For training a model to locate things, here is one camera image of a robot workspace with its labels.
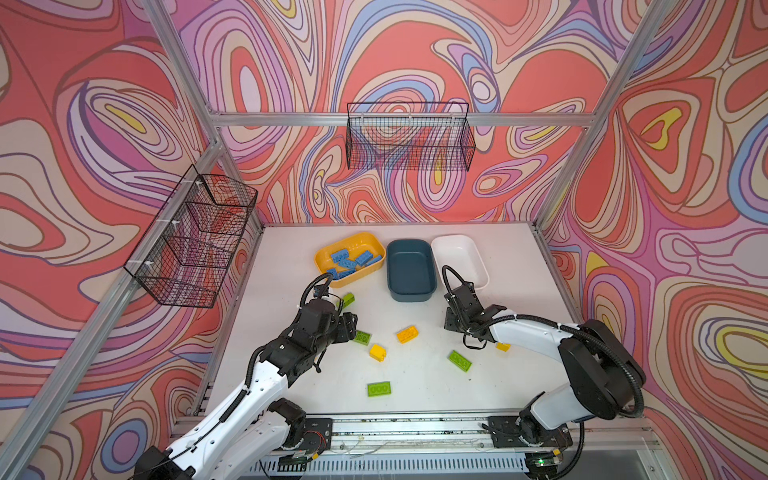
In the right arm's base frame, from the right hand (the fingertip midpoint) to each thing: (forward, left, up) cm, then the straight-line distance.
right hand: (456, 325), depth 92 cm
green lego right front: (-11, +1, -1) cm, 11 cm away
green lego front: (-18, +25, 0) cm, 31 cm away
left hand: (-3, +32, +13) cm, 35 cm away
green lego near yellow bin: (+9, +34, +2) cm, 36 cm away
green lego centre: (-4, +30, +1) cm, 30 cm away
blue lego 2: (+20, +40, +2) cm, 45 cm away
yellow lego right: (-9, -11, +3) cm, 15 cm away
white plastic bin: (+28, -5, +2) cm, 28 cm away
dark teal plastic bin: (+22, +13, 0) cm, 25 cm away
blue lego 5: (+18, +36, +4) cm, 41 cm away
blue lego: (+27, +30, +2) cm, 40 cm away
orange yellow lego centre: (-3, +16, 0) cm, 16 cm away
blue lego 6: (+23, +25, +5) cm, 35 cm away
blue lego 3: (+25, +34, +1) cm, 42 cm away
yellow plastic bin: (+33, +33, +2) cm, 47 cm away
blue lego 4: (+27, +39, +3) cm, 48 cm away
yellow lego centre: (-9, +25, +2) cm, 26 cm away
